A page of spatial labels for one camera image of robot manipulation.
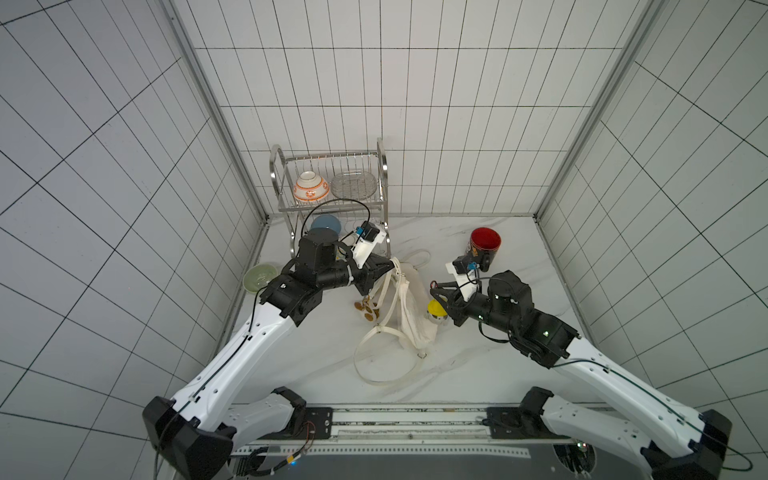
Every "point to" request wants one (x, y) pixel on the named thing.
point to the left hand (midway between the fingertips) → (385, 269)
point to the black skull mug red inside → (484, 244)
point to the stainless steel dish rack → (330, 183)
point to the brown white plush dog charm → (369, 310)
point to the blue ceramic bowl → (326, 221)
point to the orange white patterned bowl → (310, 187)
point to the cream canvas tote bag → (413, 318)
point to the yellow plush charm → (436, 309)
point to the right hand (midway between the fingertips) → (425, 291)
